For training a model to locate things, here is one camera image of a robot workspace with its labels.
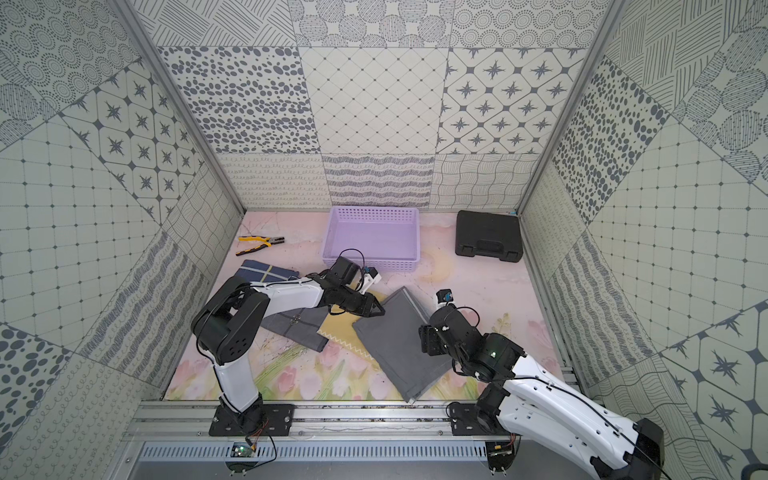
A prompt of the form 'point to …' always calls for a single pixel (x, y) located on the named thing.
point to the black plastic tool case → (489, 234)
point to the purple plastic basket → (384, 238)
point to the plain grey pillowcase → (392, 340)
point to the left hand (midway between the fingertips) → (384, 307)
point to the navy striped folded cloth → (260, 272)
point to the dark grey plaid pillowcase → (300, 325)
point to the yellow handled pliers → (269, 241)
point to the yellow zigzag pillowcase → (340, 326)
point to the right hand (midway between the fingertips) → (433, 332)
